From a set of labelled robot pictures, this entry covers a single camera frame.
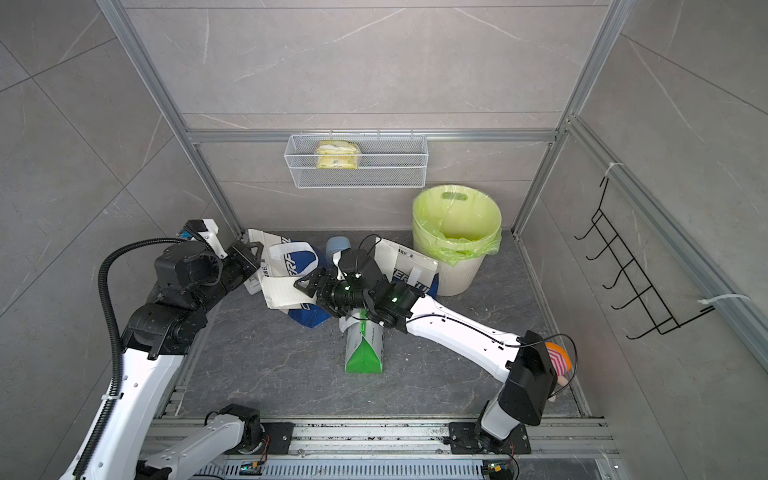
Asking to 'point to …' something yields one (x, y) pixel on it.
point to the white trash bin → (459, 280)
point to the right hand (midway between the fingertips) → (301, 293)
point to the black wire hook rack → (647, 306)
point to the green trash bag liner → (457, 223)
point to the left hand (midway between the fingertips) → (263, 240)
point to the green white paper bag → (363, 342)
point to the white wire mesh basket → (384, 161)
